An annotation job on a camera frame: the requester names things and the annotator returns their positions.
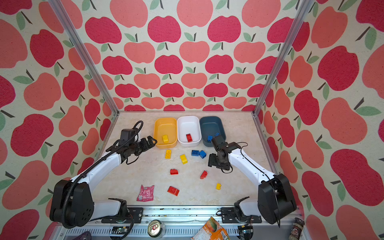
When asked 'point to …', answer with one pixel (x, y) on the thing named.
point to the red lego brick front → (173, 190)
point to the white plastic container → (189, 124)
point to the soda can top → (155, 228)
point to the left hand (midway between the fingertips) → (154, 144)
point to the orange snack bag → (211, 231)
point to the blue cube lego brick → (202, 154)
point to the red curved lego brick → (174, 172)
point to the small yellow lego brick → (218, 186)
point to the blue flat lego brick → (195, 152)
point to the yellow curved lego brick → (184, 159)
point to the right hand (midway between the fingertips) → (217, 165)
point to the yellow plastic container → (165, 130)
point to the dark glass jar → (297, 229)
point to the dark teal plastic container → (209, 125)
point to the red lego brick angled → (203, 175)
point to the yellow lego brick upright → (168, 154)
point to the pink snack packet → (146, 194)
